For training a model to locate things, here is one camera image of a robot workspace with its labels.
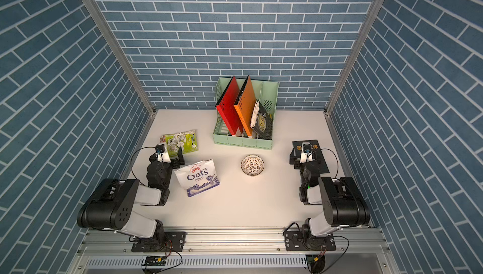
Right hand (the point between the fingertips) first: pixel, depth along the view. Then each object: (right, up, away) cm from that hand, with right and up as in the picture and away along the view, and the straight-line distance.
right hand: (306, 149), depth 90 cm
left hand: (-63, +1, -1) cm, 63 cm away
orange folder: (-30, +22, 0) cm, 37 cm away
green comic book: (-62, +3, +12) cm, 63 cm away
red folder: (-38, +20, -6) cm, 43 cm away
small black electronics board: (-64, -41, -18) cm, 79 cm away
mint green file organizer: (-18, +30, +14) cm, 38 cm away
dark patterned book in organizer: (-21, +13, +6) cm, 26 cm away
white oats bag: (-49, -10, -12) cm, 52 cm away
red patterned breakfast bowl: (-26, -9, +5) cm, 28 cm away
